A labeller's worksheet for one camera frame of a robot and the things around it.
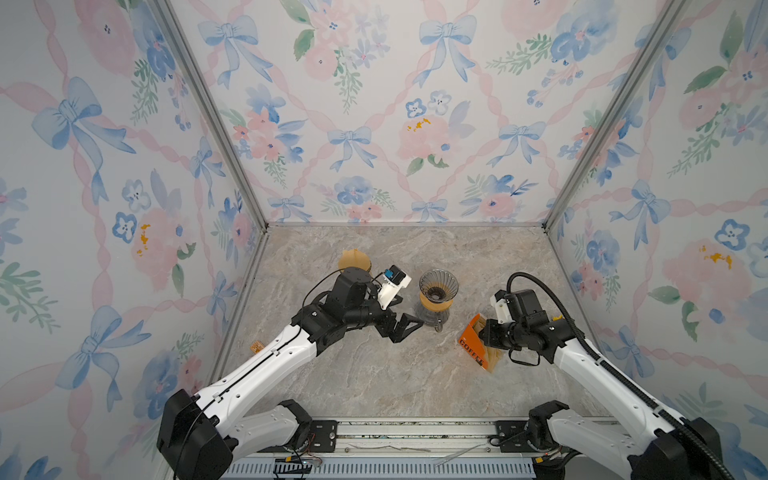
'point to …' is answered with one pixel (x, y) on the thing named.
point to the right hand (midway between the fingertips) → (480, 332)
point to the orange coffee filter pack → (487, 358)
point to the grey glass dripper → (438, 285)
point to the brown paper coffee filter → (353, 258)
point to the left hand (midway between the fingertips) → (412, 309)
